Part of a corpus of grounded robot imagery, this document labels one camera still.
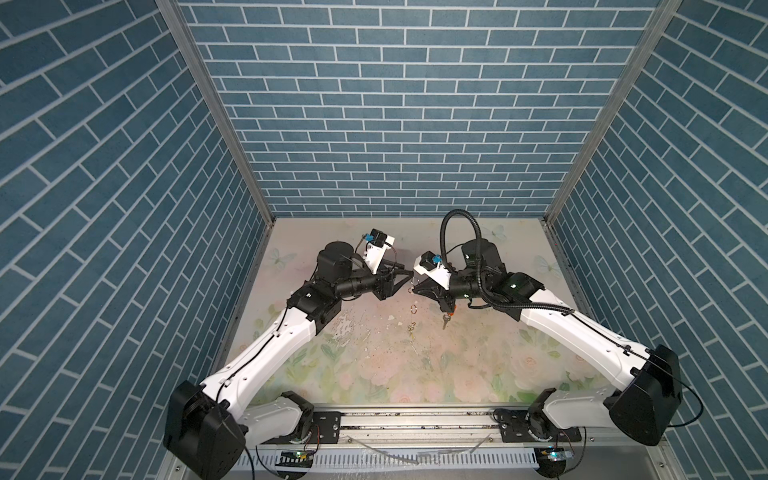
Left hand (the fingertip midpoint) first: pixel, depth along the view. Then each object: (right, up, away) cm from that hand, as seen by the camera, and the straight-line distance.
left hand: (408, 273), depth 70 cm
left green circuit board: (-27, -46, +2) cm, 53 cm away
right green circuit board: (+36, -44, +1) cm, 57 cm away
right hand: (+1, -3, +3) cm, 4 cm away
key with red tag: (+13, -16, +23) cm, 31 cm away
